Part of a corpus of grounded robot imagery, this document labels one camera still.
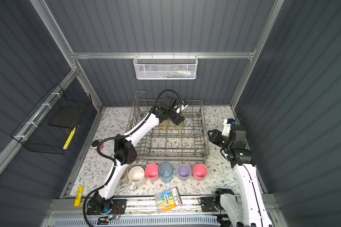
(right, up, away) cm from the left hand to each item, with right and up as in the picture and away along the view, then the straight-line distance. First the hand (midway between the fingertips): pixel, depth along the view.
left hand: (180, 113), depth 93 cm
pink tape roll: (-57, -21, 0) cm, 61 cm away
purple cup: (+2, -36, -8) cm, 37 cm away
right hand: (+17, -12, -19) cm, 28 cm away
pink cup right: (+12, -36, -9) cm, 39 cm away
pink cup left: (-17, -36, -10) cm, 41 cm away
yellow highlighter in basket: (-56, -14, -24) cm, 62 cm away
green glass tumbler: (+1, -9, +6) cm, 11 cm away
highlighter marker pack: (-7, -47, -20) cm, 51 cm away
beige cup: (-30, -36, -20) cm, 51 cm away
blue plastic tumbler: (-9, -33, -15) cm, 37 cm away
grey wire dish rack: (+4, -20, +6) cm, 21 cm away
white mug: (-26, -39, -11) cm, 48 cm away
